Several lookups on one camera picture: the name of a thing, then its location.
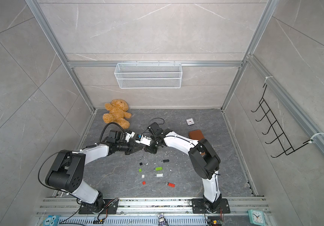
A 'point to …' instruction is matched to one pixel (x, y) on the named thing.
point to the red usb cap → (143, 182)
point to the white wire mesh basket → (149, 75)
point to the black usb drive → (166, 160)
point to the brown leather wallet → (196, 134)
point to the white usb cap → (142, 176)
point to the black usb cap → (141, 164)
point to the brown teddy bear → (117, 113)
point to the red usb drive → (171, 185)
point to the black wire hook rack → (281, 141)
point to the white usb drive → (159, 175)
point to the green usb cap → (140, 170)
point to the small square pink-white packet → (190, 122)
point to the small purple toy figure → (162, 221)
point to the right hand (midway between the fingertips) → (147, 147)
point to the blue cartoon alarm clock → (51, 220)
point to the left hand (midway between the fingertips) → (145, 147)
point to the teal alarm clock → (257, 217)
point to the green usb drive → (159, 168)
